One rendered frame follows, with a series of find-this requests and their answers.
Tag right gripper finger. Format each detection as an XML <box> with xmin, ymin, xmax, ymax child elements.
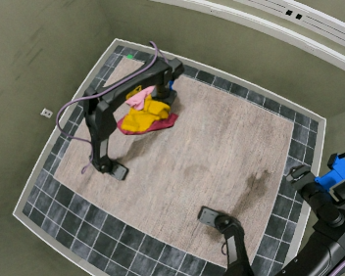
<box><xmin>285</xmin><ymin>164</ymin><xmax>303</xmax><ymax>182</ymax></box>

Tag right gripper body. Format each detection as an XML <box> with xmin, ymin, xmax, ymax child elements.
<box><xmin>291</xmin><ymin>155</ymin><xmax>345</xmax><ymax>204</ymax></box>

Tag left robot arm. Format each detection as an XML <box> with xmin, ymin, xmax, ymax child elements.
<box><xmin>83</xmin><ymin>57</ymin><xmax>185</xmax><ymax>181</ymax></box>

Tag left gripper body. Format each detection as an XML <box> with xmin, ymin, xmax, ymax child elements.
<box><xmin>150</xmin><ymin>81</ymin><xmax>177</xmax><ymax>106</ymax></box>

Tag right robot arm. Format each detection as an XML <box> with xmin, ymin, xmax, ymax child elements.
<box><xmin>199</xmin><ymin>181</ymin><xmax>345</xmax><ymax>276</ymax></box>

